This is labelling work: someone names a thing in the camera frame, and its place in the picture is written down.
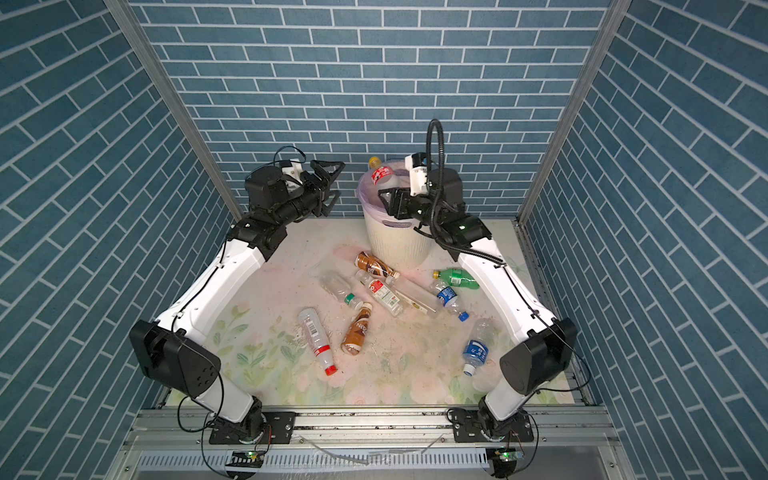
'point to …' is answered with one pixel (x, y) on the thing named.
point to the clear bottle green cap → (339, 286)
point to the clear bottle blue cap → (448, 298)
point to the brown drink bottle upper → (371, 263)
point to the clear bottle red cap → (320, 346)
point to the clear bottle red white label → (379, 292)
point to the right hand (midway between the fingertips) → (385, 188)
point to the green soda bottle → (457, 278)
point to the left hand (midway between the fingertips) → (345, 176)
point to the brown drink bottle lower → (353, 338)
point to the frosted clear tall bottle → (417, 297)
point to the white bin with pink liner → (403, 244)
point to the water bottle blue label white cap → (481, 336)
